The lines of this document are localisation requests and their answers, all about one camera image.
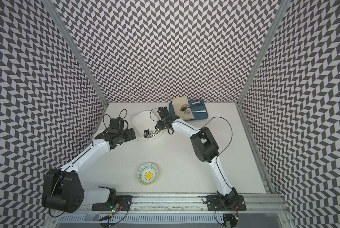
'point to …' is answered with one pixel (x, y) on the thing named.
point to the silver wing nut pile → (148, 134)
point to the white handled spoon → (188, 112)
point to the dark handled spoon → (184, 109)
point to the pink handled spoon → (185, 105)
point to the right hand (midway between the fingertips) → (162, 124)
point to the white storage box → (145, 121)
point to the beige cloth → (177, 102)
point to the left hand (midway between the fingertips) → (129, 135)
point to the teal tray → (197, 107)
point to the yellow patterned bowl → (147, 174)
